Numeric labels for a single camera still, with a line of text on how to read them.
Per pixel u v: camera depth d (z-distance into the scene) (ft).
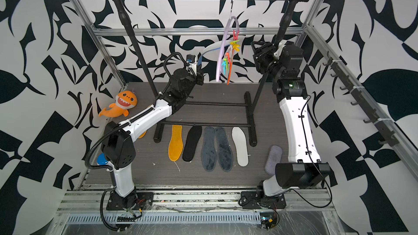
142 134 1.80
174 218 2.55
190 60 2.15
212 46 2.44
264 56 1.87
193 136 3.10
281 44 1.98
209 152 2.93
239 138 3.07
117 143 1.56
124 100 3.29
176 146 2.99
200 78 2.36
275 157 2.78
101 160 2.78
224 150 2.93
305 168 1.30
